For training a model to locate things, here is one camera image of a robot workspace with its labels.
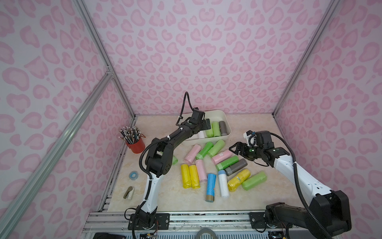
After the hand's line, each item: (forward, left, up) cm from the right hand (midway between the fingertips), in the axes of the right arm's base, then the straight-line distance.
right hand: (233, 150), depth 82 cm
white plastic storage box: (+39, +5, -14) cm, 42 cm away
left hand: (+21, +13, -4) cm, 25 cm away
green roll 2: (+7, +15, -12) cm, 21 cm away
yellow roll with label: (-12, -3, -12) cm, 17 cm away
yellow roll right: (-11, +22, -12) cm, 27 cm away
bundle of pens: (+8, +59, +3) cm, 59 cm away
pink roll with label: (+1, +9, -12) cm, 15 cm away
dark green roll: (0, +34, -14) cm, 37 cm away
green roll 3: (-2, +2, -12) cm, 13 cm away
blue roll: (-17, +13, -12) cm, 24 cm away
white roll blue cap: (+19, +18, -11) cm, 28 cm away
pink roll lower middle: (-7, +18, -12) cm, 22 cm away
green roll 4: (-12, -12, -12) cm, 21 cm away
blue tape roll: (-10, +58, -13) cm, 60 cm away
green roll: (+24, +7, -11) cm, 27 cm away
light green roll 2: (+9, +8, -13) cm, 17 cm away
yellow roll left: (-13, +26, -11) cm, 31 cm away
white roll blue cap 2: (-14, +5, -12) cm, 19 cm away
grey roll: (+26, +2, -13) cm, 29 cm away
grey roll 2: (-2, -7, -13) cm, 14 cm away
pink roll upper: (+4, +23, -12) cm, 26 cm away
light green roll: (+20, +12, -11) cm, 26 cm away
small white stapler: (-20, +57, -12) cm, 61 cm away
